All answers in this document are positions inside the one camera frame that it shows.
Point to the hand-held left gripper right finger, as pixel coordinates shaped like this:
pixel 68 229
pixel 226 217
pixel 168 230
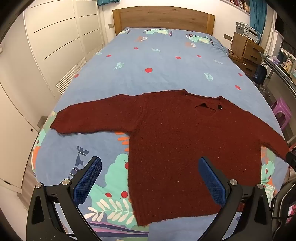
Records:
pixel 212 183

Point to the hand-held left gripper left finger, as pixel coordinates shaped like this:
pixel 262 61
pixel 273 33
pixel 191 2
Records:
pixel 89 179

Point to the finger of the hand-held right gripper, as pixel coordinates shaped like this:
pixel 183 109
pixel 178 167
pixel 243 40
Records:
pixel 291 157

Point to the dark red knitted sweater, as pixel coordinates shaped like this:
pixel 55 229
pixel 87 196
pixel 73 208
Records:
pixel 173 150

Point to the black bag with pink print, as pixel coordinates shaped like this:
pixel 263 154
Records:
pixel 284 197

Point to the purple plastic stool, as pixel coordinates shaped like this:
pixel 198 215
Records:
pixel 281 105

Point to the dark blue bag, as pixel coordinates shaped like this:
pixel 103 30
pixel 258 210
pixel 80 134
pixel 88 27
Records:
pixel 260 74

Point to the grey desk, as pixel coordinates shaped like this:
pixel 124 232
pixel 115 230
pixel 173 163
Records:
pixel 277 69

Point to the wooden dresser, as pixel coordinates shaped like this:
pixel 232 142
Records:
pixel 251 49

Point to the blue printed bed sheet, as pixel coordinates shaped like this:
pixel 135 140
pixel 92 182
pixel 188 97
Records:
pixel 161 69

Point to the grey printer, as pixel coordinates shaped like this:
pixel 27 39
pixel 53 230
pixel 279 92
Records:
pixel 241 29

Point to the teal curtain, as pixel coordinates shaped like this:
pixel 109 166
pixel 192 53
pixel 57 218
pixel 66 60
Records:
pixel 256 14

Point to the white wardrobe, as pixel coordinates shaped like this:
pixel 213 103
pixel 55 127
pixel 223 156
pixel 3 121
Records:
pixel 57 34

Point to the row of books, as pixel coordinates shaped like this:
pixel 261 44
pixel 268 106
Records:
pixel 238 3

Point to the wooden bed headboard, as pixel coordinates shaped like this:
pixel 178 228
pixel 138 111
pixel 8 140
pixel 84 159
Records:
pixel 161 18

